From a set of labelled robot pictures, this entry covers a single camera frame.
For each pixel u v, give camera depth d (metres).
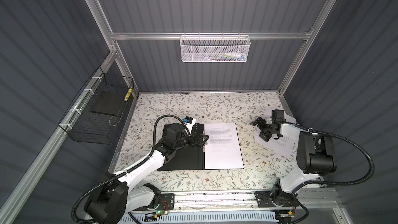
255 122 0.89
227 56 0.92
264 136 0.88
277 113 0.78
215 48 1.11
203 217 0.77
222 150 0.91
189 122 0.72
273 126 0.73
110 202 0.40
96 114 0.73
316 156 0.48
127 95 0.81
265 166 0.85
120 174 0.44
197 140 0.71
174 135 0.64
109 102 0.78
